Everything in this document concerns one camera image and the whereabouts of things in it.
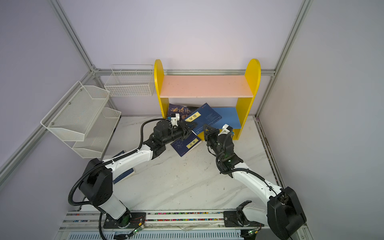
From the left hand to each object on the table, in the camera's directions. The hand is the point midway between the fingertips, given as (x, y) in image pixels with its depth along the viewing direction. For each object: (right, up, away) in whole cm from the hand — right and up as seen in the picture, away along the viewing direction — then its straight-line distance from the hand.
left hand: (197, 124), depth 75 cm
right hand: (+1, 0, -2) cm, 2 cm away
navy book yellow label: (+4, +5, +6) cm, 9 cm away
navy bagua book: (-10, -15, +26) cm, 32 cm away
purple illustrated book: (-9, +9, +20) cm, 24 cm away
